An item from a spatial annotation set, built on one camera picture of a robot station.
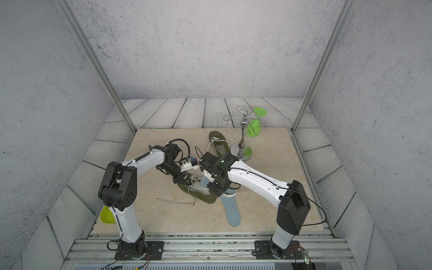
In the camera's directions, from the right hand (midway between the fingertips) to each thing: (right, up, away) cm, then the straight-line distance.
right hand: (218, 191), depth 77 cm
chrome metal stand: (+15, +33, +10) cm, 37 cm away
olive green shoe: (-12, -3, +13) cm, 18 cm away
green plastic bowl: (-55, -14, +6) cm, 57 cm away
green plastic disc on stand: (+17, +29, +6) cm, 34 cm away
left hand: (-14, +1, +12) cm, 19 cm away
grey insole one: (+4, 0, -8) cm, 9 cm away
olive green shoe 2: (+1, +21, +29) cm, 36 cm away
